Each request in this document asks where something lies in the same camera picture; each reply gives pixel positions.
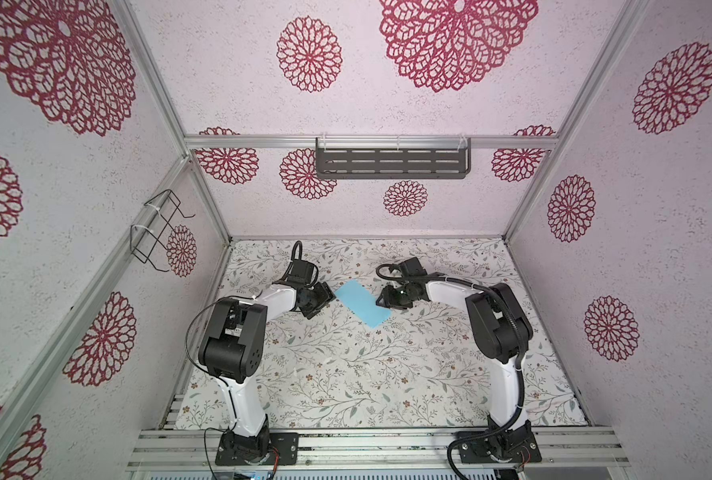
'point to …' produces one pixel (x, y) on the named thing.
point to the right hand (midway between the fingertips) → (380, 299)
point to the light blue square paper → (363, 303)
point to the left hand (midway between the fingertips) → (329, 305)
